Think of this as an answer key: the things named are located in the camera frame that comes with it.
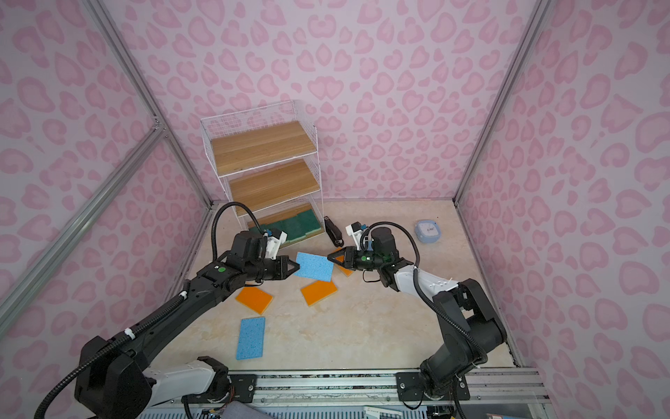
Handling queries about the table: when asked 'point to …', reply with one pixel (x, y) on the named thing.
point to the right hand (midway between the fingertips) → (332, 257)
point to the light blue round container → (427, 231)
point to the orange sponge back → (347, 272)
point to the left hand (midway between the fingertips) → (300, 262)
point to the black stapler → (333, 232)
